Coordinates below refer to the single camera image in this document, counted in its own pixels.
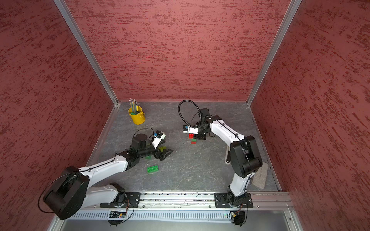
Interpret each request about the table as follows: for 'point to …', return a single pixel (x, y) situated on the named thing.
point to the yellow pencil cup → (138, 117)
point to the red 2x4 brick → (191, 135)
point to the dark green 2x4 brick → (152, 169)
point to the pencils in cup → (133, 104)
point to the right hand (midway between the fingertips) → (196, 135)
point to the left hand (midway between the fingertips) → (167, 148)
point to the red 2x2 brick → (193, 142)
